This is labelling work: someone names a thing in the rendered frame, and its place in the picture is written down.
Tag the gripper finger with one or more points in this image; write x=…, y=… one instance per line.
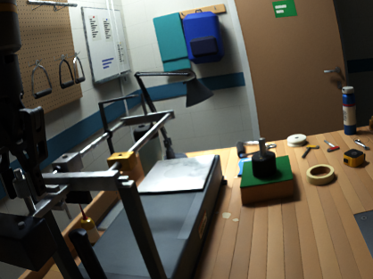
x=6, y=174

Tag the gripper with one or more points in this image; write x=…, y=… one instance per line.
x=10, y=76

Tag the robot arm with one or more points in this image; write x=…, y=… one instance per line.
x=9, y=26

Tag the grey balance knob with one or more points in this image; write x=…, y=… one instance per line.
x=20, y=184

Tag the grey steel poise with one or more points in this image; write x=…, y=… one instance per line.
x=67, y=161

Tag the brass poise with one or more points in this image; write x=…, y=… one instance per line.
x=122, y=160

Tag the grey steel scale platform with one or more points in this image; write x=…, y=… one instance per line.
x=178, y=173

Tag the grey beam scale body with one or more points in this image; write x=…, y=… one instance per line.
x=166, y=219

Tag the black check weight grey knob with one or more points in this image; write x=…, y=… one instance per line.
x=263, y=164

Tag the wooden stand green top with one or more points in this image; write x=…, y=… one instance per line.
x=267, y=190

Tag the black counterweight block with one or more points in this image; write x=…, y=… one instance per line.
x=23, y=242

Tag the yellow oil bottle red nozzle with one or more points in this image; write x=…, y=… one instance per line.
x=88, y=224

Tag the brown pegboard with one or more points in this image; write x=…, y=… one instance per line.
x=47, y=40

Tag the whiteboard with papers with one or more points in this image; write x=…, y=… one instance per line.
x=104, y=49

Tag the grey steel bar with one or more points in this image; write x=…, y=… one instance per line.
x=50, y=3

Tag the black desk lamp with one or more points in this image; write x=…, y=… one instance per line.
x=197, y=92

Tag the teal mat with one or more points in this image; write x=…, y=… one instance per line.
x=169, y=37

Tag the blue backpack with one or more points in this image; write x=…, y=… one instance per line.
x=202, y=31

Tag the blue card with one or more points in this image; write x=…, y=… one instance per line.
x=241, y=165

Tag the white tape roll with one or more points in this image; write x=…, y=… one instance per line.
x=296, y=139

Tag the brown door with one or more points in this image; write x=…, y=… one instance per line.
x=291, y=79

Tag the yellow headed black hammer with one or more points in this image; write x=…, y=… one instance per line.
x=306, y=152

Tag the beige tape roll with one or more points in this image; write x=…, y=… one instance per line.
x=310, y=178

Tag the green sign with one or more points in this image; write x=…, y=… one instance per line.
x=284, y=8

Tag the blue bottle white label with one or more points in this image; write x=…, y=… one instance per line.
x=349, y=112

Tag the yellow tape measure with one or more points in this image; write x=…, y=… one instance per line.
x=353, y=158

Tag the orange object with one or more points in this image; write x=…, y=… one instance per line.
x=371, y=124

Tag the dark grey floor plate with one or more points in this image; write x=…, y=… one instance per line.
x=365, y=231

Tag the black tube frame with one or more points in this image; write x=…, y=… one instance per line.
x=102, y=115

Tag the white wall pipe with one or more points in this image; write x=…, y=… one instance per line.
x=113, y=2

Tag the wooden hook rail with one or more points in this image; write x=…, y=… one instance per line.
x=218, y=9

